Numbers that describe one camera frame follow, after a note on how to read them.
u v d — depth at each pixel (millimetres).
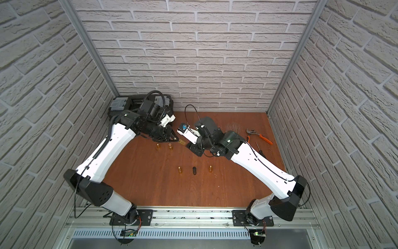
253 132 1098
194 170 837
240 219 740
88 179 406
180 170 863
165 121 662
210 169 871
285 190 392
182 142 727
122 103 1001
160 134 620
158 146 978
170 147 952
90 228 722
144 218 737
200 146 574
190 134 549
